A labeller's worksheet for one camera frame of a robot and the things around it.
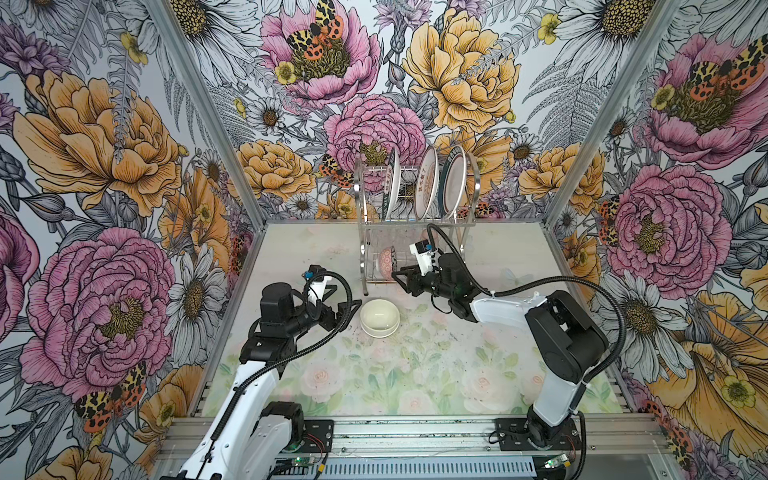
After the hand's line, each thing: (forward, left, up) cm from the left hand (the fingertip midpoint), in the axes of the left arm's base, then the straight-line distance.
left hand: (347, 303), depth 77 cm
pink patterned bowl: (+16, -10, -5) cm, 20 cm away
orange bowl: (-3, -7, -13) cm, 15 cm away
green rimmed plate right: (+31, -29, +14) cm, 45 cm away
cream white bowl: (+4, -8, -15) cm, 18 cm away
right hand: (+11, -13, -6) cm, 18 cm away
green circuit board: (-31, +10, -19) cm, 38 cm away
